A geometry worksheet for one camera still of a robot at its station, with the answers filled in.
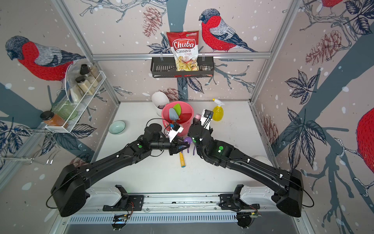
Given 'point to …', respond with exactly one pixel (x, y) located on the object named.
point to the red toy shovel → (183, 118)
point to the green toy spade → (177, 108)
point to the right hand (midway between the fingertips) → (194, 119)
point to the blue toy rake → (182, 159)
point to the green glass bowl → (65, 109)
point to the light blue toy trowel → (173, 115)
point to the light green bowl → (117, 127)
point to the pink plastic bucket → (185, 107)
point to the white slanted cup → (159, 100)
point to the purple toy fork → (189, 140)
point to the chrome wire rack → (40, 146)
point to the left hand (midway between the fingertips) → (189, 142)
